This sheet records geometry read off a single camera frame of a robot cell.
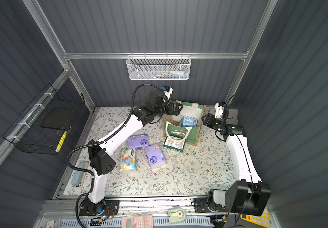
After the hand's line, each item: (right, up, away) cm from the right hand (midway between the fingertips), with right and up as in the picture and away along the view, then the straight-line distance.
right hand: (208, 118), depth 79 cm
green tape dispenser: (-19, -45, -13) cm, 51 cm away
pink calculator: (-36, -51, -10) cm, 63 cm away
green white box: (-16, -18, +13) cm, 27 cm away
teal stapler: (-73, -33, +1) cm, 80 cm away
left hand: (-16, +6, -2) cm, 17 cm away
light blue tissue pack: (-9, -2, +17) cm, 19 cm away
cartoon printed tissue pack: (-46, -26, +5) cm, 54 cm away
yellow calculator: (+25, -51, -9) cm, 57 cm away
